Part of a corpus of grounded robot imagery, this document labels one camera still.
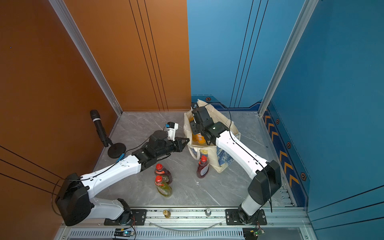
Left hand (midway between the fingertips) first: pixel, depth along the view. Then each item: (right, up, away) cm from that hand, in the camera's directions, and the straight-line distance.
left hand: (191, 138), depth 76 cm
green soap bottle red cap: (-13, -24, -5) cm, 28 cm away
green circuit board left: (-31, -44, -6) cm, 54 cm away
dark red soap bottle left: (-15, -15, -4) cm, 22 cm away
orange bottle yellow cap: (+2, 0, +6) cm, 6 cm away
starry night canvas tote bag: (+15, -12, +4) cm, 20 cm away
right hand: (+4, +10, +5) cm, 11 cm away
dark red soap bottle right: (+6, -15, +1) cm, 16 cm away
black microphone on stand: (-49, -9, +20) cm, 53 cm away
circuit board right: (+29, -44, -6) cm, 53 cm away
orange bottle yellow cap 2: (+5, -1, +9) cm, 10 cm away
